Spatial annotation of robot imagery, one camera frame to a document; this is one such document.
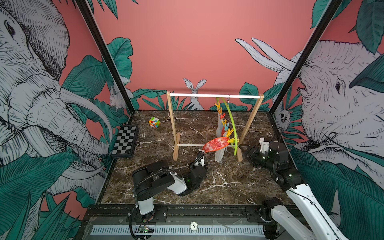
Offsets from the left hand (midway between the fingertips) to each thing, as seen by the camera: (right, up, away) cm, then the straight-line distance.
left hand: (203, 153), depth 87 cm
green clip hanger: (+20, +19, +28) cm, 40 cm away
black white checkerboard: (-52, +6, +11) cm, 53 cm away
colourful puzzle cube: (-35, +19, +21) cm, 45 cm away
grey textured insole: (+9, 0, -3) cm, 9 cm away
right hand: (+17, +6, -14) cm, 23 cm away
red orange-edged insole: (+6, +7, -10) cm, 14 cm away
